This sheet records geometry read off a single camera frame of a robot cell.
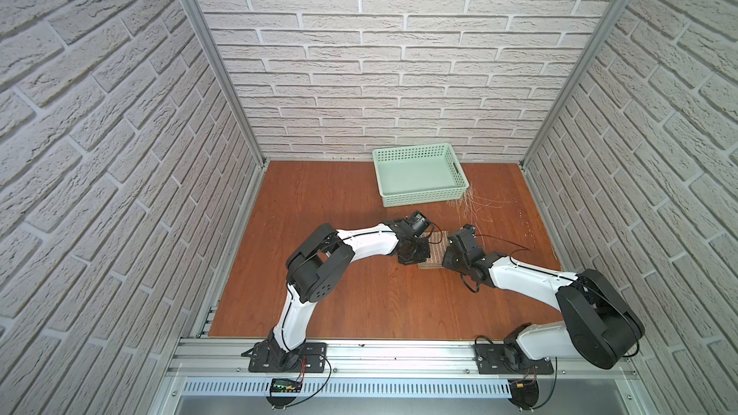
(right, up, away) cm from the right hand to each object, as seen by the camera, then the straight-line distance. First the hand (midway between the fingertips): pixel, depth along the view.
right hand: (441, 257), depth 91 cm
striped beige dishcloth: (-3, +4, -8) cm, 10 cm away
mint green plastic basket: (-4, +28, +23) cm, 36 cm away
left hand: (-5, +2, 0) cm, 5 cm away
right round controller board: (+17, -30, -20) cm, 40 cm away
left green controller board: (-45, -28, -19) cm, 57 cm away
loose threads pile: (+15, +17, +15) cm, 27 cm away
